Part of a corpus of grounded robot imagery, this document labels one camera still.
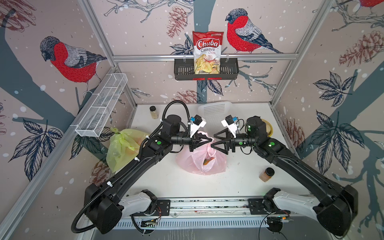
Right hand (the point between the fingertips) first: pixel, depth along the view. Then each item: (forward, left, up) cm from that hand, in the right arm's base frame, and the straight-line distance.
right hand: (213, 141), depth 67 cm
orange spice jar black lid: (-7, -29, -20) cm, 36 cm away
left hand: (0, +1, +3) cm, 3 cm away
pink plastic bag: (-7, +10, -9) cm, 15 cm away
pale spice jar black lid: (+35, +41, -21) cm, 58 cm away
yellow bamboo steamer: (+26, -41, -24) cm, 54 cm away
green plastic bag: (+2, +48, -13) cm, 50 cm away
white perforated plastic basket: (+38, -3, -25) cm, 46 cm away
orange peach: (-8, +3, -4) cm, 9 cm away
